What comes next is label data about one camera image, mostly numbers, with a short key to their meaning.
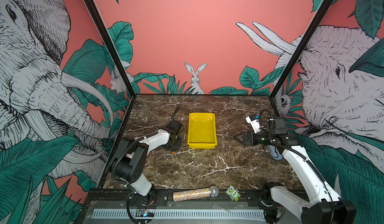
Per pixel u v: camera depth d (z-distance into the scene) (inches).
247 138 26.3
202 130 38.9
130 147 17.9
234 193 29.4
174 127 29.5
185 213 27.6
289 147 20.2
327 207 14.8
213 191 28.7
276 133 23.3
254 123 27.5
